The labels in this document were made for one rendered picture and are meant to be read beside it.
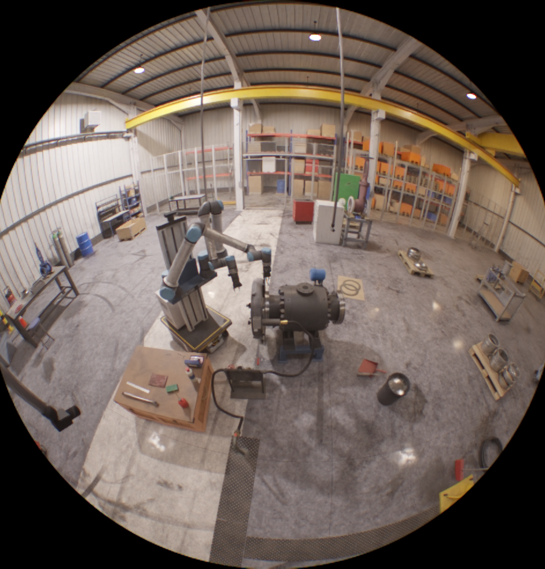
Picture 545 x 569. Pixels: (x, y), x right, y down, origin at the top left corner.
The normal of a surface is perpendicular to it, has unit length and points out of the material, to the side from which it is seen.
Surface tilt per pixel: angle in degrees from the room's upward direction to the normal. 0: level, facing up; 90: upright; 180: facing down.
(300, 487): 0
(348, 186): 90
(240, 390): 0
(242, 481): 0
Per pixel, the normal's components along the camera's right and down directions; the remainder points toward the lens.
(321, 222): -0.10, 0.58
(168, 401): 0.01, -0.81
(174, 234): 0.83, 0.33
